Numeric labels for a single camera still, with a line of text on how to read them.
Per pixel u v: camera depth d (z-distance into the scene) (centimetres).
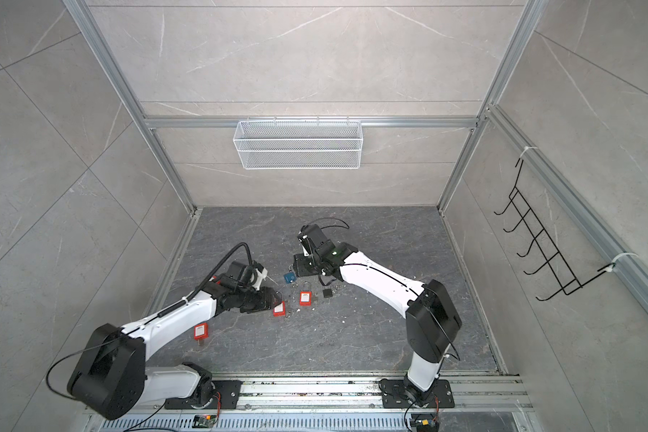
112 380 41
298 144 101
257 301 76
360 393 75
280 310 87
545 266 64
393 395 73
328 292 93
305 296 90
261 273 83
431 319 44
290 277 97
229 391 74
